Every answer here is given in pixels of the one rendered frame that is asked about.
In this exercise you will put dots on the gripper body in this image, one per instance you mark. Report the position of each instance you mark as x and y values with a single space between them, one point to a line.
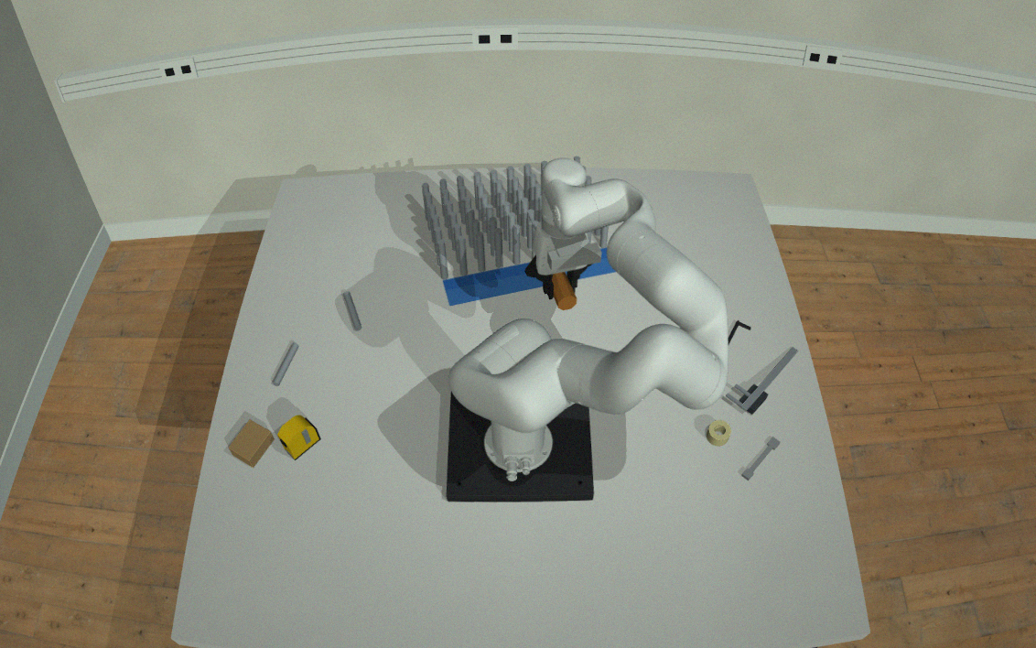
541 244

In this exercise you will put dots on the brown cardboard box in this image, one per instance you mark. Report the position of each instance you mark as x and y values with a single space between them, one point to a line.
251 443

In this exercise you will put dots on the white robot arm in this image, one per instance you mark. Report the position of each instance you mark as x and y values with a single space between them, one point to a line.
521 379

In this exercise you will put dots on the beige cylindrical spacer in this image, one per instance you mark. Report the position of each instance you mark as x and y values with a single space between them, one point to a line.
715 439

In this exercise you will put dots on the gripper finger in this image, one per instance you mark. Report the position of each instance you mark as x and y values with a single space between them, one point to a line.
548 286
574 275

